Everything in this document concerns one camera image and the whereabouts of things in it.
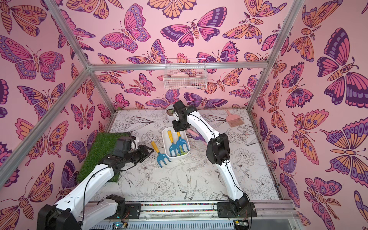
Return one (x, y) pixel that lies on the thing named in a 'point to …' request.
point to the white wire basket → (188, 73)
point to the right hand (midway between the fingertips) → (173, 130)
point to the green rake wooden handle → (181, 152)
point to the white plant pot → (169, 110)
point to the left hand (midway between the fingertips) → (154, 150)
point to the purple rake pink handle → (196, 135)
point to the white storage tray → (166, 142)
